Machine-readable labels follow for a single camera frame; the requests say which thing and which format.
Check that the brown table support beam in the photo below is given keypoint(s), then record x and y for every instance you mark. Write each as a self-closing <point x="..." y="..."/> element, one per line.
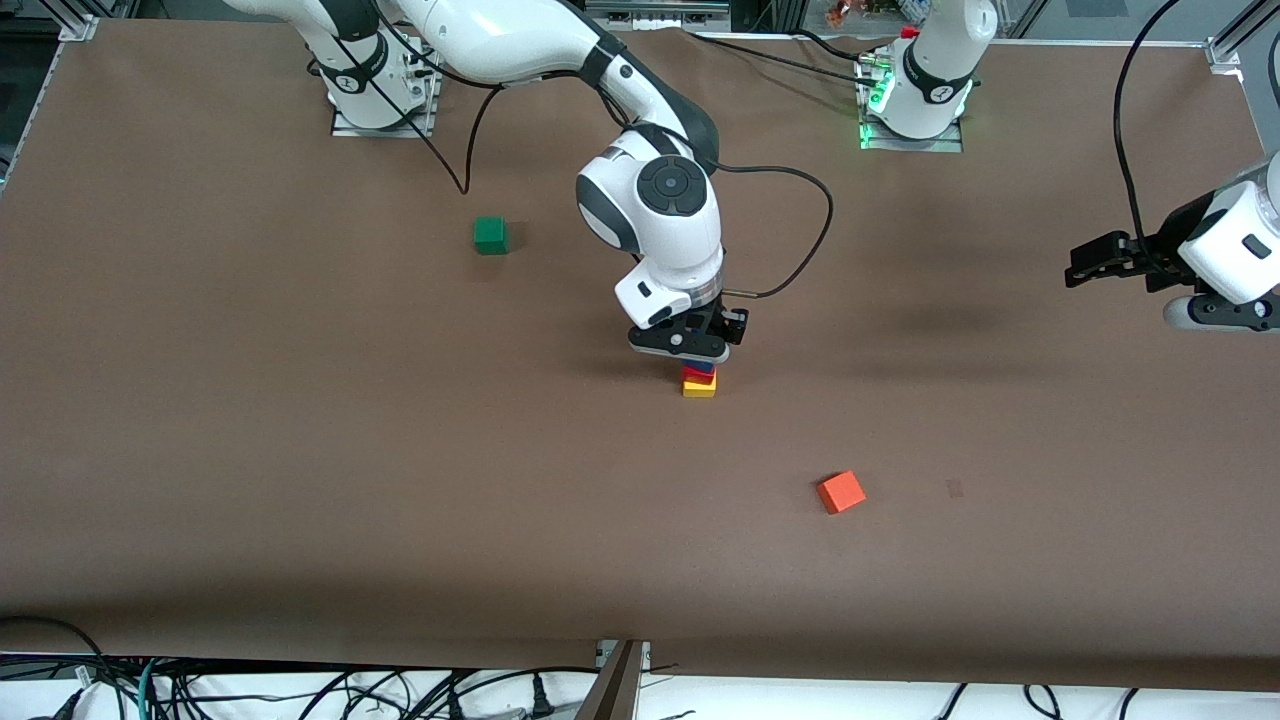
<point x="612" y="690"/>

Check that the red wooden block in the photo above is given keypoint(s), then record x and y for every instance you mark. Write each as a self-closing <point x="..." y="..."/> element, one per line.
<point x="696" y="377"/>

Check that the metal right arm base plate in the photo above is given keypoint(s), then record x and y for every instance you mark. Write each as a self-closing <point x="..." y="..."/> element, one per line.
<point x="425" y="115"/>

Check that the green wooden block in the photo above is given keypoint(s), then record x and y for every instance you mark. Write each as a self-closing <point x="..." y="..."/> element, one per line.
<point x="489" y="235"/>

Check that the orange wooden block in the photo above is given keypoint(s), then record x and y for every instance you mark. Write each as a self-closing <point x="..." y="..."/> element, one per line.
<point x="841" y="492"/>

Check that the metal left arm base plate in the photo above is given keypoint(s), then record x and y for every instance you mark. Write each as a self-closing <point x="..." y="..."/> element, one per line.
<point x="915" y="144"/>

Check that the metal table edge bracket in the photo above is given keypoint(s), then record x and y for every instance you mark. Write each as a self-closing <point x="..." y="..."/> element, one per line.
<point x="605" y="652"/>

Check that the yellow wooden block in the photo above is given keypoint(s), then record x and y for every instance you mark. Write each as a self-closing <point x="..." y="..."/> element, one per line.
<point x="699" y="388"/>

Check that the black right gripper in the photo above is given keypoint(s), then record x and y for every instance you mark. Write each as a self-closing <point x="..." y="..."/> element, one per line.
<point x="716" y="322"/>

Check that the aluminium frame profile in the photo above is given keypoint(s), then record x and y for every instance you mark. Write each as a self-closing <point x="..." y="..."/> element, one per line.
<point x="75" y="20"/>
<point x="1235" y="40"/>

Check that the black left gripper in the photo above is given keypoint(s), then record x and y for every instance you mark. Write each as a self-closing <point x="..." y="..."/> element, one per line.
<point x="1163" y="252"/>

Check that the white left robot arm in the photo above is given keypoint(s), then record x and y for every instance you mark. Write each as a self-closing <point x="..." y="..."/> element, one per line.
<point x="935" y="70"/>

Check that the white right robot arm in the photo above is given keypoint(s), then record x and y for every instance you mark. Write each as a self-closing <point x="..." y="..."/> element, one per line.
<point x="660" y="220"/>

